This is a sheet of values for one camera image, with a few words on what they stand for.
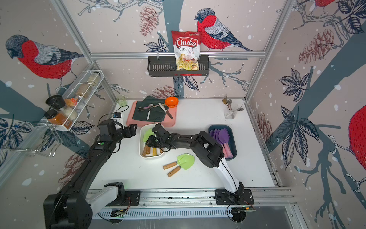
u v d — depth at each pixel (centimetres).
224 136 93
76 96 75
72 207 38
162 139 74
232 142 92
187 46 82
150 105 116
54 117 60
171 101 114
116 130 67
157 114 111
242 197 66
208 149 57
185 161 86
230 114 104
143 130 96
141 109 114
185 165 86
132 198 73
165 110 111
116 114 71
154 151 88
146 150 88
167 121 105
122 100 117
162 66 101
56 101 62
